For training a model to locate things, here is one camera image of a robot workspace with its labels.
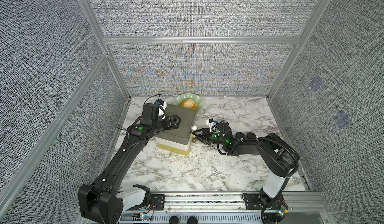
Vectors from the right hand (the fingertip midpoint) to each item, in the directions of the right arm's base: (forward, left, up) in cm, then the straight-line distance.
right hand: (192, 131), depth 84 cm
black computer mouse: (+5, -31, -13) cm, 34 cm away
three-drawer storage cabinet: (-7, +8, +4) cm, 11 cm away
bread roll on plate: (+27, +2, -7) cm, 28 cm away
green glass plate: (+35, +9, -11) cm, 38 cm away
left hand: (+2, +8, +10) cm, 13 cm away
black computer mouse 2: (+5, -38, -13) cm, 40 cm away
